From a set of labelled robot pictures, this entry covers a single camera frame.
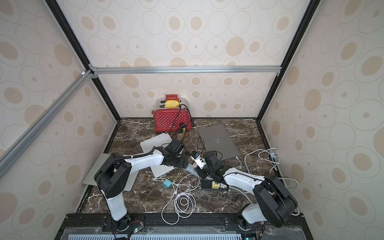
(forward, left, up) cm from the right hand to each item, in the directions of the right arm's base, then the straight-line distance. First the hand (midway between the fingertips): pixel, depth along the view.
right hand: (196, 168), depth 87 cm
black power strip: (-8, -6, -3) cm, 11 cm away
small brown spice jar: (+22, +13, +1) cm, 26 cm away
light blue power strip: (+1, +4, -2) cm, 4 cm away
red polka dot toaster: (+32, +21, +8) cm, 39 cm away
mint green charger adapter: (-9, +17, -3) cm, 19 cm away
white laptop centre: (+17, +35, -4) cm, 39 cm away
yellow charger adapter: (-10, -10, 0) cm, 15 cm away
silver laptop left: (-9, +62, -2) cm, 63 cm away
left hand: (+4, +7, -2) cm, 8 cm away
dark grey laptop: (+26, -13, -4) cm, 29 cm away
